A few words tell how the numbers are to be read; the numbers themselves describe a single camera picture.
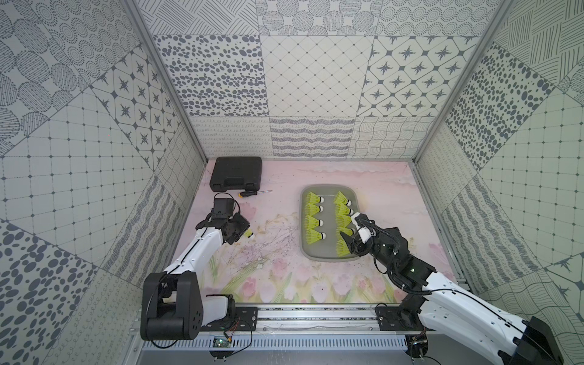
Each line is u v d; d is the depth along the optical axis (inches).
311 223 37.1
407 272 23.1
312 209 38.5
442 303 20.2
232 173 43.5
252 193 41.9
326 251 34.9
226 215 26.7
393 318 28.9
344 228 36.3
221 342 28.1
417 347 28.8
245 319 28.9
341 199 39.7
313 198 39.5
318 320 29.8
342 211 38.4
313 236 35.0
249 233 34.6
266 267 33.8
